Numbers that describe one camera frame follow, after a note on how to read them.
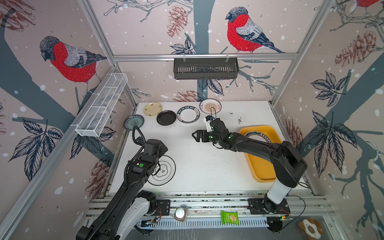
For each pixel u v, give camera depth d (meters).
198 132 0.77
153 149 0.59
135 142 0.67
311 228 0.66
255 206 0.73
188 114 1.15
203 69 1.06
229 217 0.70
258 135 0.98
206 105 1.21
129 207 0.57
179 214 0.65
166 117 1.12
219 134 0.67
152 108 1.18
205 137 0.76
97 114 0.74
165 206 0.74
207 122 0.79
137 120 1.11
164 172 0.86
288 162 0.48
